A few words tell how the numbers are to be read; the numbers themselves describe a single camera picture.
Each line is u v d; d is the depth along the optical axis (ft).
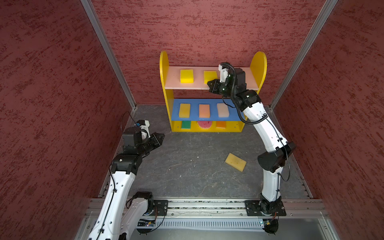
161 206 2.42
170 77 2.60
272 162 1.62
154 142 2.06
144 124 2.14
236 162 2.93
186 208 2.49
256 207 2.42
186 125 3.40
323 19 2.46
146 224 2.35
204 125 3.38
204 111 3.11
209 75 2.53
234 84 1.83
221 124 3.47
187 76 2.49
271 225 2.31
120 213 1.40
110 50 2.87
